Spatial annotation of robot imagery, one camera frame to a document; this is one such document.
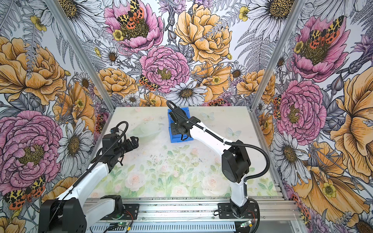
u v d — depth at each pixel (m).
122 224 0.71
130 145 0.78
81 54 0.88
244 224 0.72
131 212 0.73
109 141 0.64
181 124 0.63
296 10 0.73
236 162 0.48
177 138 0.95
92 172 0.53
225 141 0.50
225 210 0.74
